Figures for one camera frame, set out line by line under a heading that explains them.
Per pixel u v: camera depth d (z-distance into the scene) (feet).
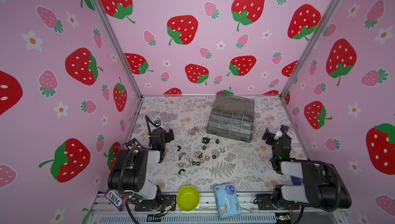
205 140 3.13
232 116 3.77
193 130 3.31
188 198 2.48
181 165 2.82
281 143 2.54
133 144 3.05
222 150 3.02
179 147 3.04
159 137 2.40
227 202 2.25
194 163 2.85
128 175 1.46
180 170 2.75
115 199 2.40
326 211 1.41
